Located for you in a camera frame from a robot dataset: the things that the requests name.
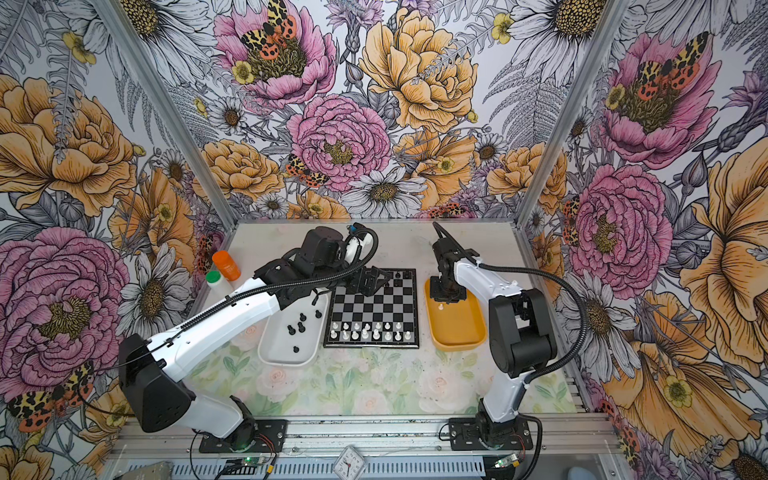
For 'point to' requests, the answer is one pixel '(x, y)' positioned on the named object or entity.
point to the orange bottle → (227, 266)
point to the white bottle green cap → (213, 278)
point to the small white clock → (349, 464)
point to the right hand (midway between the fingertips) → (443, 305)
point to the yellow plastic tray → (455, 325)
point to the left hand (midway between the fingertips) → (372, 279)
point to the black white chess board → (386, 319)
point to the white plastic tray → (292, 336)
